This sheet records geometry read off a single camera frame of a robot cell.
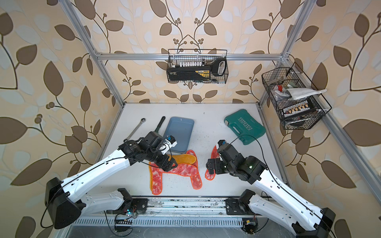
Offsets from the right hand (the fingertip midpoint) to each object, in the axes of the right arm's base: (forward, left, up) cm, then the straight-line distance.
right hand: (214, 164), depth 73 cm
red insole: (+2, +13, -13) cm, 19 cm away
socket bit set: (+17, -37, +19) cm, 45 cm away
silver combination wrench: (+42, +49, -14) cm, 66 cm away
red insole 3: (+12, -3, -14) cm, 19 cm away
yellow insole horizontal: (+9, +18, -12) cm, 23 cm away
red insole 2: (-2, +32, -14) cm, 35 cm away
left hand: (+3, +22, +1) cm, 22 cm away
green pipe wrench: (+34, +36, -14) cm, 51 cm away
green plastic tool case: (+31, -25, -11) cm, 41 cm away
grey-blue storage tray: (+33, +19, -15) cm, 41 cm away
